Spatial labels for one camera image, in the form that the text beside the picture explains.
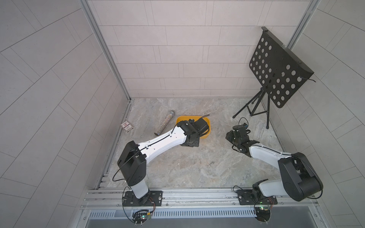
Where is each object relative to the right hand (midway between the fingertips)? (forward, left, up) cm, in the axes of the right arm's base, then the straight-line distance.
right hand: (226, 133), depth 93 cm
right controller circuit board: (-43, -9, -5) cm, 44 cm away
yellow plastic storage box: (+14, +30, +1) cm, 33 cm away
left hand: (-9, +22, +7) cm, 25 cm away
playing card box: (+9, +67, +2) cm, 68 cm away
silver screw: (-18, +12, -3) cm, 21 cm away
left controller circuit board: (-41, +50, 0) cm, 65 cm away
